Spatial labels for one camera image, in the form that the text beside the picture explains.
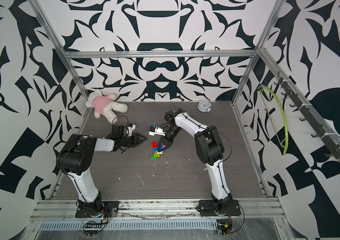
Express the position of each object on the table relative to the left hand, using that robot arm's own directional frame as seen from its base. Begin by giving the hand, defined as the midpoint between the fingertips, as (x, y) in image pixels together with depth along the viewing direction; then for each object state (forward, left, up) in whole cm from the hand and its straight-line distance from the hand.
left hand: (143, 137), depth 98 cm
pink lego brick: (-13, -13, +11) cm, 21 cm away
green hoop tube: (-22, -67, +25) cm, 75 cm away
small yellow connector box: (-48, -41, -2) cm, 63 cm away
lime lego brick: (-15, -9, +6) cm, 19 cm away
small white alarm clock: (+26, -44, +1) cm, 51 cm away
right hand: (-10, -11, +6) cm, 16 cm away
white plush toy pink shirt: (+22, +28, +8) cm, 37 cm away
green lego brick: (-16, -7, +4) cm, 18 cm away
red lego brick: (-9, -7, +6) cm, 13 cm away
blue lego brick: (-13, -9, +9) cm, 18 cm away
